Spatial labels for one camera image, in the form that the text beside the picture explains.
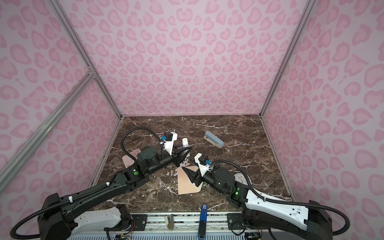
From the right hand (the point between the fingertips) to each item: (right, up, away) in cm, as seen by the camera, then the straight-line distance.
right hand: (187, 163), depth 66 cm
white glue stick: (-1, +10, -1) cm, 10 cm away
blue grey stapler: (+16, +8, +34) cm, 39 cm away
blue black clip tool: (+7, -29, +5) cm, 31 cm away
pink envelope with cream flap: (-2, -17, +19) cm, 26 cm away
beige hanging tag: (-9, -29, +5) cm, 31 cm away
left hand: (+2, +8, 0) cm, 8 cm away
